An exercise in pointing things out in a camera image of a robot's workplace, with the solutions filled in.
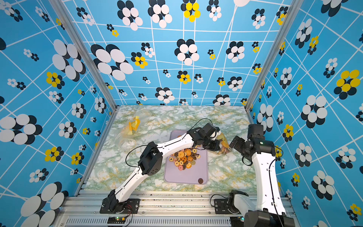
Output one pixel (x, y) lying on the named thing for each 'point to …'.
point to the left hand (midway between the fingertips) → (223, 148)
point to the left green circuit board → (116, 219)
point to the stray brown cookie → (200, 180)
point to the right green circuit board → (238, 221)
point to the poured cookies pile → (185, 158)
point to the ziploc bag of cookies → (140, 118)
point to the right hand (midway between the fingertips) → (241, 147)
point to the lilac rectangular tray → (197, 173)
